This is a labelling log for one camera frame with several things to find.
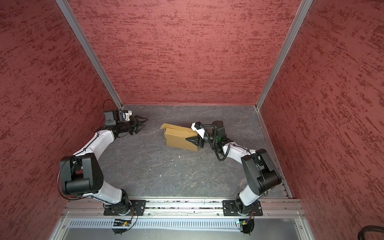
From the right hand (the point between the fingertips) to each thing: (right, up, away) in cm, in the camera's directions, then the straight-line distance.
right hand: (187, 138), depth 82 cm
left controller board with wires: (-32, -41, -10) cm, 53 cm away
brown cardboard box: (-6, 0, -1) cm, 6 cm away
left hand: (-24, +8, +4) cm, 25 cm away
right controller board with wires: (+30, -41, -12) cm, 53 cm away
